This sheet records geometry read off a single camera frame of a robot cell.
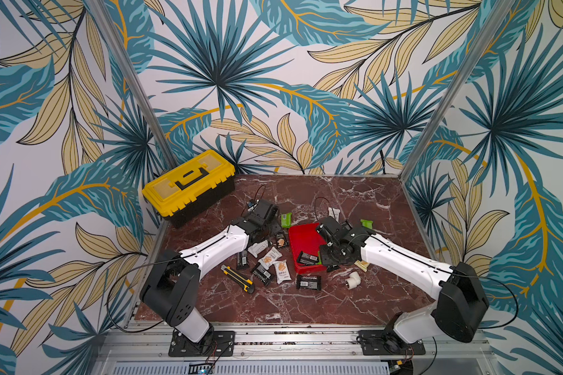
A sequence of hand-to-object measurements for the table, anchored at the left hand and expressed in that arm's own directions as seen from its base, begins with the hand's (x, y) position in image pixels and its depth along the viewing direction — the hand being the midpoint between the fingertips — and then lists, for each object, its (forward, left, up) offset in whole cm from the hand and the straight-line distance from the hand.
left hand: (276, 228), depth 88 cm
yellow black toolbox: (+13, +36, +6) cm, 39 cm away
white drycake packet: (-6, +1, -10) cm, 12 cm away
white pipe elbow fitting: (-17, -28, -8) cm, 34 cm away
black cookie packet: (-14, +4, -10) cm, 18 cm away
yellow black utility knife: (-18, +10, -9) cm, 23 cm away
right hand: (-10, -18, -2) cm, 21 cm away
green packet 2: (+9, -39, -9) cm, 41 cm away
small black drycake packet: (0, -2, -9) cm, 10 cm away
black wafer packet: (-17, -13, -10) cm, 23 cm away
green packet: (+11, -4, -10) cm, 15 cm away
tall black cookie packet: (-8, +13, -9) cm, 18 cm away
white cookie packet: (-4, +7, -9) cm, 12 cm away
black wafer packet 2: (-8, -12, -9) cm, 17 cm away
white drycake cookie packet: (-13, -3, -10) cm, 16 cm away
